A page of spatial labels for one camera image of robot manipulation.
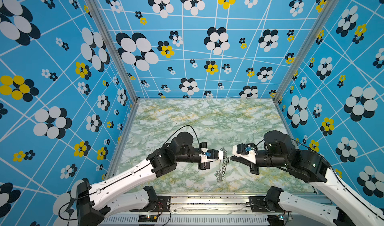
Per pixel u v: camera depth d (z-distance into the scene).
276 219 0.69
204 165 0.53
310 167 0.40
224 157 0.58
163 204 0.73
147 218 0.72
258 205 0.72
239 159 0.49
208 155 0.47
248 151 0.47
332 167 0.41
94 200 0.39
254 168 0.50
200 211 0.72
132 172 0.45
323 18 0.76
